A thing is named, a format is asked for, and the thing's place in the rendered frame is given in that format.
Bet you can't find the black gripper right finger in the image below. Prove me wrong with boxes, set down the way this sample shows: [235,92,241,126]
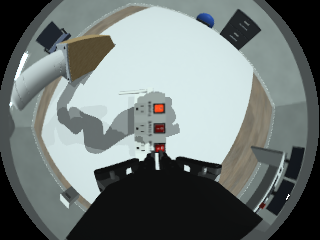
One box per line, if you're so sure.
[158,150,222,183]

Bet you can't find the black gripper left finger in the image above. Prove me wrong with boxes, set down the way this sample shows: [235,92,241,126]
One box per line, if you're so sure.
[94,150,156,193]

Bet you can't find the white power strip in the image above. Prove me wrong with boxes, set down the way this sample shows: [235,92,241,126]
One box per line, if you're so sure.
[119,87,166,163]

